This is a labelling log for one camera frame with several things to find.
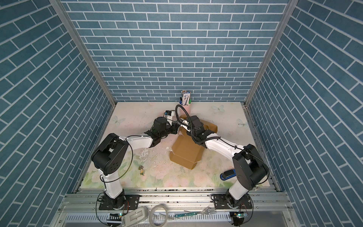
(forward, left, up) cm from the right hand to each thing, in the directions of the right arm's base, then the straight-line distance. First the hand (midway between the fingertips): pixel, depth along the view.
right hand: (193, 120), depth 90 cm
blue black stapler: (-28, -21, -12) cm, 37 cm away
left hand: (0, +8, -4) cm, 9 cm away
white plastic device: (-51, +25, -14) cm, 59 cm away
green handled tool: (-48, +1, -15) cm, 51 cm away
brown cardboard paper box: (-14, +4, -16) cm, 22 cm away
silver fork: (-46, -11, -15) cm, 49 cm away
